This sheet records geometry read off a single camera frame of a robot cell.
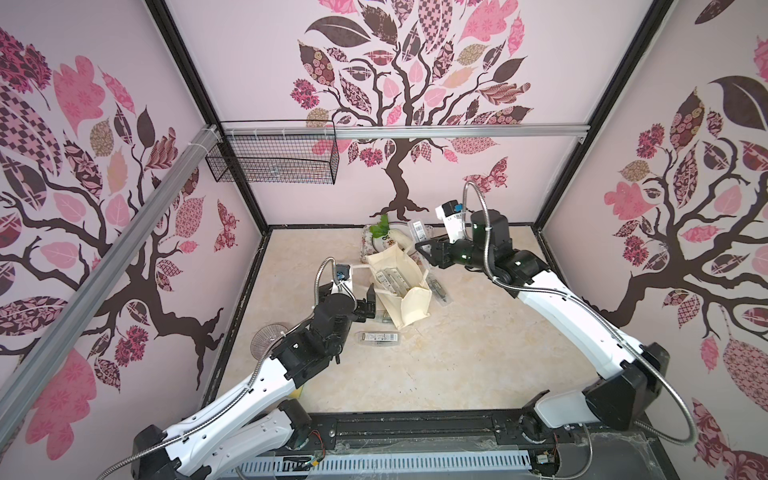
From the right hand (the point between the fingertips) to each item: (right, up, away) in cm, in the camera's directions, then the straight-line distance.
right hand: (425, 240), depth 72 cm
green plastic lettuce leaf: (-12, +6, +42) cm, 45 cm away
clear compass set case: (-8, -12, +25) cm, 29 cm away
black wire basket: (-45, +30, +23) cm, 59 cm away
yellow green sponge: (-34, -41, +7) cm, 54 cm away
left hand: (-17, -13, +1) cm, 21 cm away
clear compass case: (-12, -29, +16) cm, 36 cm away
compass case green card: (+8, -16, +28) cm, 33 cm away
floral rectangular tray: (-18, -1, +41) cm, 45 cm away
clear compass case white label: (-11, -24, +20) cm, 33 cm away
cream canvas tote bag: (-1, -18, +16) cm, 24 cm away
